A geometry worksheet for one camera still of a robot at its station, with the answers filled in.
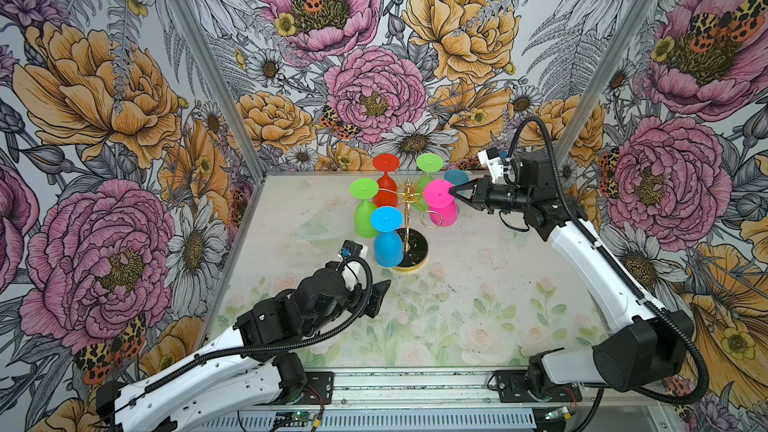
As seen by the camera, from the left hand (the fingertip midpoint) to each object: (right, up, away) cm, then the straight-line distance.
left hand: (368, 283), depth 69 cm
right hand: (+19, +19, +2) cm, 27 cm away
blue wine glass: (+4, +8, +8) cm, 12 cm away
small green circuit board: (-15, -32, +2) cm, 35 cm away
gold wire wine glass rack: (+13, +5, +30) cm, 33 cm away
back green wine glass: (+15, +29, +14) cm, 36 cm away
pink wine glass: (+17, +17, +4) cm, 25 cm away
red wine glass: (+4, +20, +9) cm, 22 cm away
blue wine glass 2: (+26, +27, +30) cm, 48 cm away
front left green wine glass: (-2, +22, +8) cm, 23 cm away
